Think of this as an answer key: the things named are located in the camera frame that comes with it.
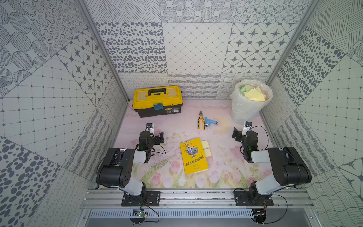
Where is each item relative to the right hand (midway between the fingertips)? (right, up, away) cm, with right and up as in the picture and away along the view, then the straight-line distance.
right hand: (242, 130), depth 95 cm
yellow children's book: (-34, -16, -9) cm, 39 cm away
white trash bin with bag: (-1, +20, -10) cm, 23 cm away
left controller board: (-62, -41, -24) cm, 78 cm away
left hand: (-60, 0, 0) cm, 60 cm away
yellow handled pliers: (-28, +6, +12) cm, 31 cm away
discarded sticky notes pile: (+4, +24, -7) cm, 26 cm away
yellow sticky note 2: (-24, -14, -5) cm, 28 cm away
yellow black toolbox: (-59, +20, +4) cm, 63 cm away
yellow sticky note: (-26, -9, -4) cm, 27 cm away
